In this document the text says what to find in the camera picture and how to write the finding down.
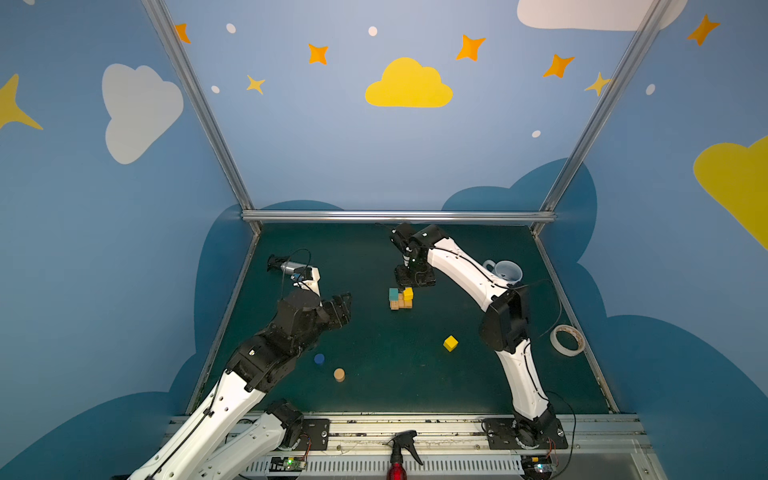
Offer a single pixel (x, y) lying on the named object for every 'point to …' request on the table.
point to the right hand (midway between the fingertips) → (411, 284)
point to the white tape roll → (559, 347)
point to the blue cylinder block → (319, 358)
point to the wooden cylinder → (339, 374)
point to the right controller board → (536, 467)
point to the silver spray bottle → (281, 263)
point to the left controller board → (288, 464)
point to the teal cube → (393, 294)
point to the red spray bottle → (401, 440)
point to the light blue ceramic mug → (506, 271)
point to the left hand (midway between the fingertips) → (345, 298)
